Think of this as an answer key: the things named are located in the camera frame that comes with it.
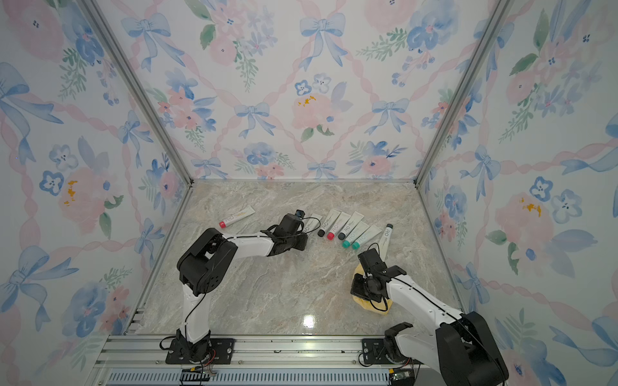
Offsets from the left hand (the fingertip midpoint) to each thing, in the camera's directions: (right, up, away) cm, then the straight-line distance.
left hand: (307, 235), depth 100 cm
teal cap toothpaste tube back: (+23, +3, +4) cm, 24 cm away
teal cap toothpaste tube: (+27, +1, +1) cm, 27 cm away
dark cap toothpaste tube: (+31, -3, -2) cm, 32 cm away
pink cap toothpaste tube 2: (+16, +7, +7) cm, 18 cm away
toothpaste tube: (+2, +5, +4) cm, 7 cm away
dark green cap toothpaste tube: (+19, +5, +4) cm, 20 cm away
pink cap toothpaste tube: (-31, +7, +5) cm, 32 cm away
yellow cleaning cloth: (+23, -17, -30) cm, 41 cm away
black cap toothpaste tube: (+10, +6, +4) cm, 12 cm away
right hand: (+18, -18, -14) cm, 29 cm away
